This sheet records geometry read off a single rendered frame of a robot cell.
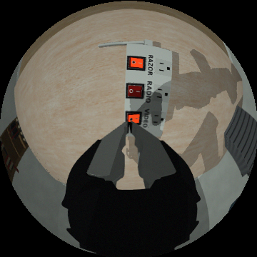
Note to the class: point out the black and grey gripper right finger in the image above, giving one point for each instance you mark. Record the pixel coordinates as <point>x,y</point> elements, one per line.
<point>157,160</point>

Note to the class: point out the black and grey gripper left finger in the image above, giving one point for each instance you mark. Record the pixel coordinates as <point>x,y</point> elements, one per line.
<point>103,161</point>

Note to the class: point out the grey power strip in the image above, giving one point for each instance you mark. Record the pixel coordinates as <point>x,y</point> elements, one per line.
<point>147,84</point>

